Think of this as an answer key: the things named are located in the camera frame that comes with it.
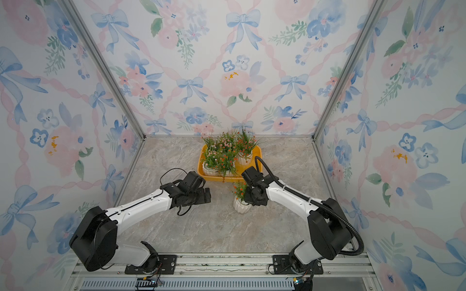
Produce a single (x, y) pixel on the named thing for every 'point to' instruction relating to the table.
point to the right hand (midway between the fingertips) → (245, 193)
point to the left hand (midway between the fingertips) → (205, 196)
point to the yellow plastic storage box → (239, 168)
